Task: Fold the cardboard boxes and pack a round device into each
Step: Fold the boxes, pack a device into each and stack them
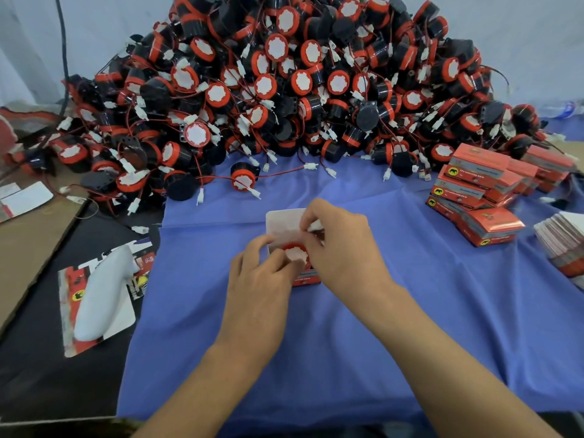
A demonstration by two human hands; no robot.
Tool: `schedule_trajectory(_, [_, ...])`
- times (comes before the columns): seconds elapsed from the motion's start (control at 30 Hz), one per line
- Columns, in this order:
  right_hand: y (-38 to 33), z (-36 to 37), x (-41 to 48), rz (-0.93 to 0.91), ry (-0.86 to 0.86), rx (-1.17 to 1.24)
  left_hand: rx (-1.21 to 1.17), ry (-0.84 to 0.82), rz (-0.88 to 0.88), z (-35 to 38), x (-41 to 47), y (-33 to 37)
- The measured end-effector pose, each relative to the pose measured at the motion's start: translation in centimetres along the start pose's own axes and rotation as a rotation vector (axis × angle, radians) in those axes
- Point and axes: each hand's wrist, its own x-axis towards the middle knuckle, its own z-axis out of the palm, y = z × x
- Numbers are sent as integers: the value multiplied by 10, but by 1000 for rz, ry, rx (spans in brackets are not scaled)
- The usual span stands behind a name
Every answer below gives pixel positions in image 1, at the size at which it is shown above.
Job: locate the person's left hand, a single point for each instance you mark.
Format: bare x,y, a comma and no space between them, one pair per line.
255,305

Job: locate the person's right hand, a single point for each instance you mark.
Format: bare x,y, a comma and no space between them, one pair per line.
351,255

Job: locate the pile of black red buzzers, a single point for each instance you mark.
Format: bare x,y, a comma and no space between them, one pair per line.
283,86

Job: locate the stack of box blanks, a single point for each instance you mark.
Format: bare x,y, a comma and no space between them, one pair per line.
564,246

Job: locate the person's left forearm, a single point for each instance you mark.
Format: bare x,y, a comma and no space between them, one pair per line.
192,397

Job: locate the person's right forearm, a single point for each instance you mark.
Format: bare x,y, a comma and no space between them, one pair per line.
465,369

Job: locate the blue table cloth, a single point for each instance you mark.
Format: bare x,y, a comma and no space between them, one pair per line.
474,324

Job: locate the brown cardboard piece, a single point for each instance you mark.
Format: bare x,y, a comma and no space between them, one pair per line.
23,255

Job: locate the clear plastic water bottle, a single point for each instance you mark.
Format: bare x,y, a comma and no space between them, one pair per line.
558,110

